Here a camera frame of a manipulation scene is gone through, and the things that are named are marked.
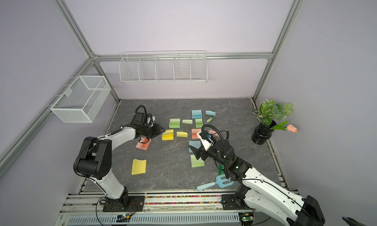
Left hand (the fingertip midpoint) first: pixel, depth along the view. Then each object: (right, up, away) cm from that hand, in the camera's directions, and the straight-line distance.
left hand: (163, 131), depth 93 cm
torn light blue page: (+32, +12, +19) cm, 39 cm away
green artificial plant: (+61, +13, -15) cm, 64 cm away
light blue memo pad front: (+21, -9, +3) cm, 23 cm away
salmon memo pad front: (+20, -1, +9) cm, 22 cm away
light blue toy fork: (+34, -26, -14) cm, 45 cm away
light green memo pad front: (+5, +5, +13) cm, 15 cm away
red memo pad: (-12, -9, -2) cm, 15 cm away
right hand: (+21, -1, -20) cm, 29 cm away
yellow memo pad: (+3, -3, +4) cm, 5 cm away
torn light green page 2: (+31, +7, +14) cm, 35 cm away
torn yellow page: (+12, -3, +7) cm, 14 cm away
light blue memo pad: (+22, +11, +17) cm, 30 cm away
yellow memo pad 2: (-12, -19, -9) cm, 24 cm away
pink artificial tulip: (+67, +5, -23) cm, 71 cm away
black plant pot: (+61, -1, -5) cm, 62 cm away
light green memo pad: (+21, -17, -9) cm, 28 cm away
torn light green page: (+15, +6, +13) cm, 21 cm away
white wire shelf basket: (-1, +44, +6) cm, 44 cm away
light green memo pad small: (+23, +5, +12) cm, 27 cm away
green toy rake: (+36, -20, -9) cm, 42 cm away
